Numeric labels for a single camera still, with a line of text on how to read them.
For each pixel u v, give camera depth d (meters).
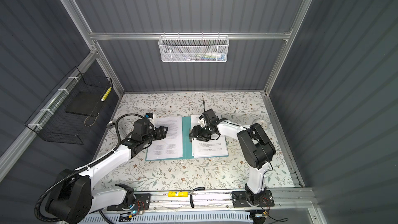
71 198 0.40
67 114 0.72
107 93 0.82
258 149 0.51
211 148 0.91
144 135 0.68
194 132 0.84
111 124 0.86
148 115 0.77
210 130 0.72
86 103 0.76
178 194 0.75
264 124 0.99
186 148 0.91
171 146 0.92
